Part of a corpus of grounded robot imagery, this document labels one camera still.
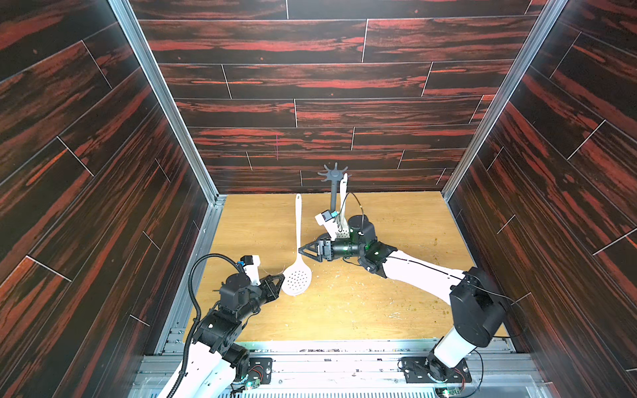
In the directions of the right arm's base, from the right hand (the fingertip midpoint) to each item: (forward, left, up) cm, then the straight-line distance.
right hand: (305, 245), depth 76 cm
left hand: (-9, +5, -5) cm, 11 cm away
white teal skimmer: (-10, +2, -5) cm, 11 cm away
